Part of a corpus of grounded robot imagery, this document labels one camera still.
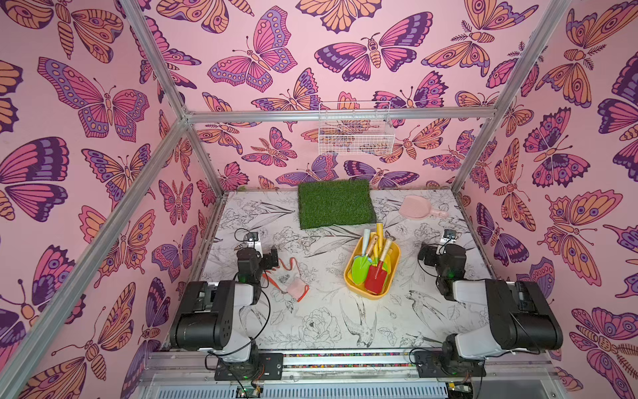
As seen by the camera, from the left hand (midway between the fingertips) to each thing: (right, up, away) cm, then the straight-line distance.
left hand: (264, 244), depth 95 cm
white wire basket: (+35, +45, +1) cm, 57 cm away
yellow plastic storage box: (+36, -14, -11) cm, 40 cm away
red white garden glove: (+10, -13, -3) cm, 17 cm away
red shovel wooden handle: (+46, -1, -4) cm, 47 cm away
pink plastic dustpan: (+66, +15, +19) cm, 70 cm away
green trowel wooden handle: (+37, -7, -3) cm, 38 cm away
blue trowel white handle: (+39, +3, 0) cm, 39 cm away
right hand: (+64, 0, -1) cm, 64 cm away
